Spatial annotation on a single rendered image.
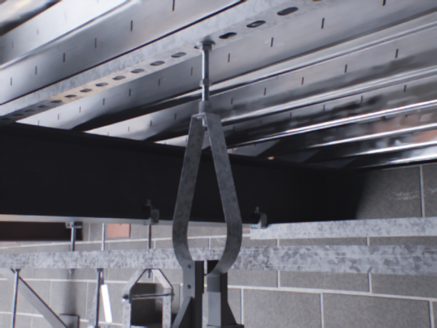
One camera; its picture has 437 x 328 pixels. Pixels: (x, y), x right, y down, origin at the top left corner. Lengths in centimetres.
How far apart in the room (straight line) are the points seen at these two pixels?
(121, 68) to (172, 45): 13
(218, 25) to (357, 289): 152
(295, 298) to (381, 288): 37
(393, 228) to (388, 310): 57
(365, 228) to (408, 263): 71
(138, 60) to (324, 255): 42
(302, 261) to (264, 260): 9
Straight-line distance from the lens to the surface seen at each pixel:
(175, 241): 84
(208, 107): 82
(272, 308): 246
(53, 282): 389
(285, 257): 110
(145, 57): 92
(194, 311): 78
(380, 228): 164
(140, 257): 144
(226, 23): 79
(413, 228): 159
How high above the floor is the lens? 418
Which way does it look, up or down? 8 degrees up
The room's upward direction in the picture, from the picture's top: straight up
